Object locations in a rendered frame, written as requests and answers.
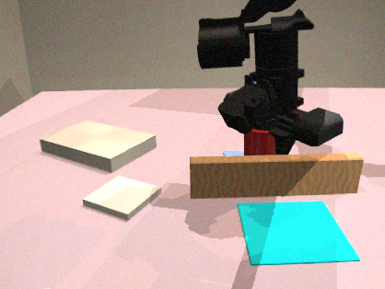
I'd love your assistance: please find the tan wooden bar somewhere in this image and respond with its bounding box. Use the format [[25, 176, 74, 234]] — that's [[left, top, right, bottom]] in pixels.
[[190, 154, 364, 199]]

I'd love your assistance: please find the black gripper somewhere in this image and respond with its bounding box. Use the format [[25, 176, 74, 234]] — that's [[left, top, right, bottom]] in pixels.
[[249, 64, 344, 155]]

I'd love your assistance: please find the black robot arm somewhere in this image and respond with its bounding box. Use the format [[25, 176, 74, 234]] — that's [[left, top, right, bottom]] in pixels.
[[197, 0, 314, 133]]

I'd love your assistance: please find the cream flat block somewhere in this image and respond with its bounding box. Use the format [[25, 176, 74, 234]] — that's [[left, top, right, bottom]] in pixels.
[[39, 121, 157, 173]]

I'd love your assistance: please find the white flat rectangular slab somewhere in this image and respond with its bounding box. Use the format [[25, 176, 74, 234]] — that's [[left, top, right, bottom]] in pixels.
[[82, 176, 161, 221]]

